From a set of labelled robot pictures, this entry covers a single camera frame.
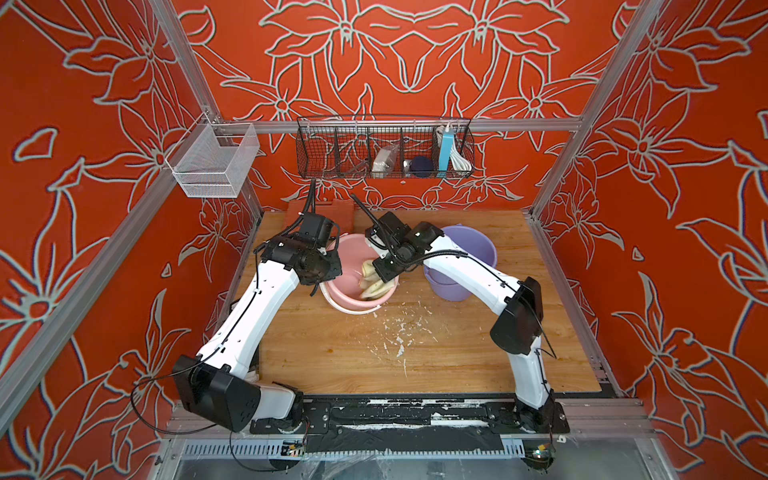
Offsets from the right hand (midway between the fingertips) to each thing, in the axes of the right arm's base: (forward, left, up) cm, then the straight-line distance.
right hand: (375, 271), depth 82 cm
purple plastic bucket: (+12, -30, 0) cm, 33 cm away
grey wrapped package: (+31, -2, +15) cm, 35 cm away
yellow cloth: (-3, +1, -2) cm, 4 cm away
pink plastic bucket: (-10, +8, +4) cm, 13 cm away
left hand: (-2, +11, +5) cm, 12 cm away
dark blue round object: (+34, -14, +11) cm, 39 cm away
